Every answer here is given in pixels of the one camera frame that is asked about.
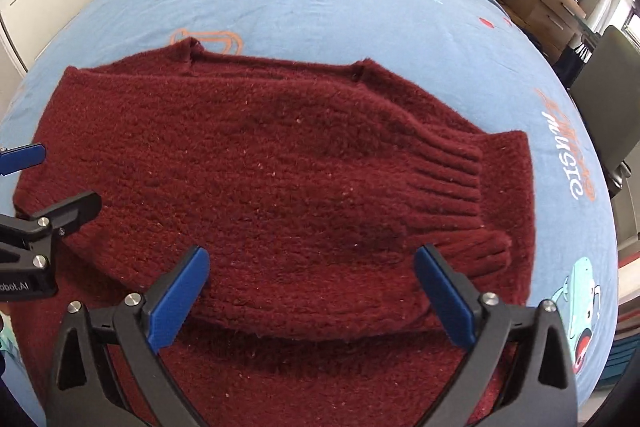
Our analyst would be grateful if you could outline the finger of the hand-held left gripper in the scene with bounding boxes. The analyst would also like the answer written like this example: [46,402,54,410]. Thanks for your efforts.
[0,143,48,176]
[0,191,102,278]

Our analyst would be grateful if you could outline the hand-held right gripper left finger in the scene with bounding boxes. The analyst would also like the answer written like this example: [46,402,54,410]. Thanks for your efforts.
[47,246,210,427]

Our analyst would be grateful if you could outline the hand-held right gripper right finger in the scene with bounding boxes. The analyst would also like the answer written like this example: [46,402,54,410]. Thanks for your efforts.
[414,244,578,427]

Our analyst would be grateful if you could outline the dark red knitted sweater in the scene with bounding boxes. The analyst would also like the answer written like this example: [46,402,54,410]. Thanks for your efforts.
[12,36,538,427]

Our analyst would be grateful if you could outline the grey chair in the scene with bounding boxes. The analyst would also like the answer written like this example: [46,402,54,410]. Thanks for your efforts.
[570,24,640,198]

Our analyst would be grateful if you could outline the wooden drawer cabinet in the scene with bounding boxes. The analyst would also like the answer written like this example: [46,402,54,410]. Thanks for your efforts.
[502,0,589,58]

